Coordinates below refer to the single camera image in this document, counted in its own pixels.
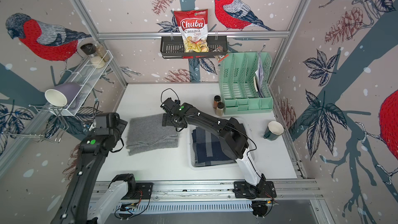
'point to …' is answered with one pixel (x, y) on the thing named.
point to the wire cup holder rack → (57, 128)
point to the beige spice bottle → (219, 111)
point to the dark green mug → (273, 130)
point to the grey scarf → (146, 133)
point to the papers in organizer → (258, 79)
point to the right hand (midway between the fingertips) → (169, 123)
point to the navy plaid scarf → (207, 149)
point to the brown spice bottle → (217, 98)
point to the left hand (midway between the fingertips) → (122, 122)
